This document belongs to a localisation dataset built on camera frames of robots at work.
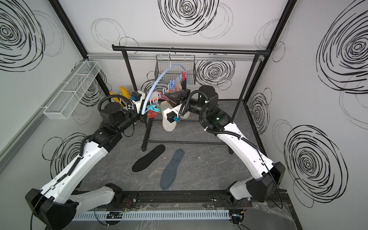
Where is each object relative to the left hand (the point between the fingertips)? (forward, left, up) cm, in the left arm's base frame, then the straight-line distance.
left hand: (149, 101), depth 67 cm
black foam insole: (-16, +8, -39) cm, 43 cm away
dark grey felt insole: (-22, -8, -39) cm, 45 cm away
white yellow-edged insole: (-2, -7, -18) cm, 20 cm away
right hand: (-2, -10, +9) cm, 14 cm away
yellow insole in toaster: (+25, +25, -17) cm, 39 cm away
